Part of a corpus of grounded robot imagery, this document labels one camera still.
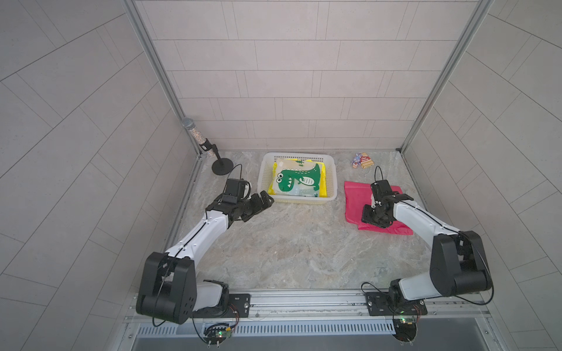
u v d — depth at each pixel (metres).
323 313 0.71
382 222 0.74
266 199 0.76
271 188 0.95
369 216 0.79
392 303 0.66
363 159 1.12
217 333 0.65
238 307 0.71
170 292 0.39
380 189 0.71
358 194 0.99
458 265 0.42
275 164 1.04
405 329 0.68
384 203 0.65
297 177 0.96
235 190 0.66
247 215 0.73
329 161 1.01
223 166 1.07
